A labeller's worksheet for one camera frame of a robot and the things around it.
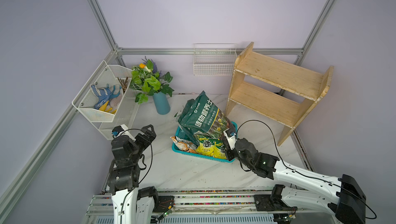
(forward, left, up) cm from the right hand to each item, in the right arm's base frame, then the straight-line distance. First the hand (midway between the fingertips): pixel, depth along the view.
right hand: (224, 143), depth 79 cm
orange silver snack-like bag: (-1, +21, +2) cm, 21 cm away
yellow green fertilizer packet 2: (-5, +3, +2) cm, 6 cm away
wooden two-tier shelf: (+32, -35, +7) cm, 48 cm away
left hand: (+1, +37, +13) cm, 39 cm away
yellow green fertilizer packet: (-1, +10, +1) cm, 10 cm away
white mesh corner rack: (+12, +51, +17) cm, 55 cm away
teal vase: (+33, +39, -5) cm, 51 cm away
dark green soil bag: (+9, +10, +10) cm, 17 cm away
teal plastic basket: (+10, +25, -5) cm, 27 cm away
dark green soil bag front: (+7, +18, +14) cm, 23 cm away
